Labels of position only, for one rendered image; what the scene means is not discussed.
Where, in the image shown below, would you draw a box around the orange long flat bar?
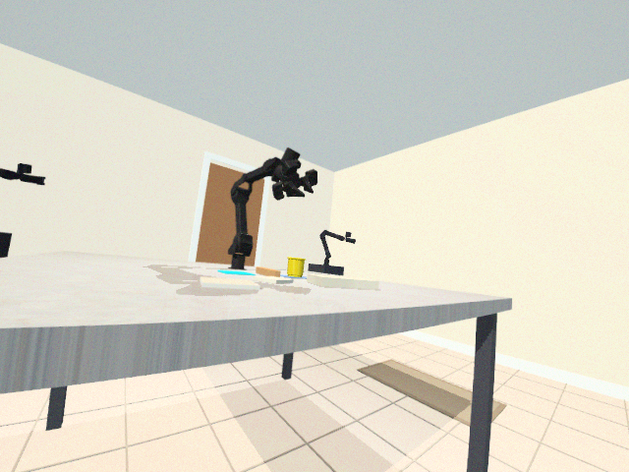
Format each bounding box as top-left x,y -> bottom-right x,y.
256,266 -> 281,277

